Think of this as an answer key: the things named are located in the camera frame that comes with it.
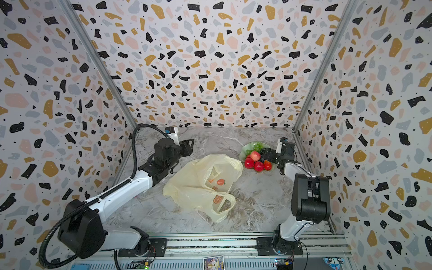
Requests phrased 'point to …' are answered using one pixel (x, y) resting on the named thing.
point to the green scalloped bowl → (243, 154)
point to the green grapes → (257, 148)
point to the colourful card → (216, 262)
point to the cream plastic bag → (204, 184)
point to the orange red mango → (267, 165)
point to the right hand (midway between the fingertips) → (271, 152)
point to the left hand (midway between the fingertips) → (191, 139)
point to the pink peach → (255, 156)
